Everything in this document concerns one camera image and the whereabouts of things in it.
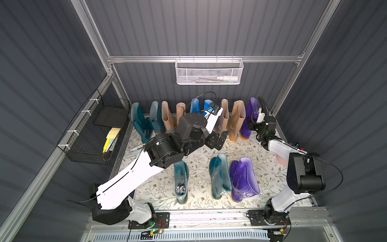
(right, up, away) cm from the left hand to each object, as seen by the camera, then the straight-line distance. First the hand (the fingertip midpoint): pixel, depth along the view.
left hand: (220, 128), depth 54 cm
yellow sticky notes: (-51, -4, +20) cm, 55 cm away
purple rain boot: (+21, +7, +26) cm, 35 cm away
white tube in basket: (+11, +32, +39) cm, 52 cm away
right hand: (+27, +7, +38) cm, 47 cm away
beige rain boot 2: (+16, +8, +36) cm, 40 cm away
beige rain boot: (+7, +2, +34) cm, 35 cm away
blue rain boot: (-2, +15, +37) cm, 40 cm away
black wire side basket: (-59, -4, +18) cm, 62 cm away
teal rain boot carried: (-40, +2, +36) cm, 54 cm away
